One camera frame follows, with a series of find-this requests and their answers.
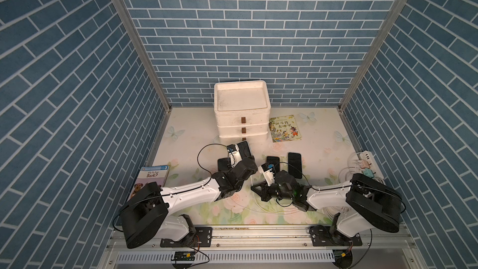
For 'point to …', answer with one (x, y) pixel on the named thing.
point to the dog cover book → (149, 174)
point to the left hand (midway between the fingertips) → (254, 161)
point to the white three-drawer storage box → (242, 111)
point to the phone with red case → (275, 160)
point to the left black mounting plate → (201, 236)
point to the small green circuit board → (184, 256)
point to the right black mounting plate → (322, 236)
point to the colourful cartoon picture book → (284, 128)
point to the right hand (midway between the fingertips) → (252, 190)
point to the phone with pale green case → (294, 164)
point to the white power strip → (367, 155)
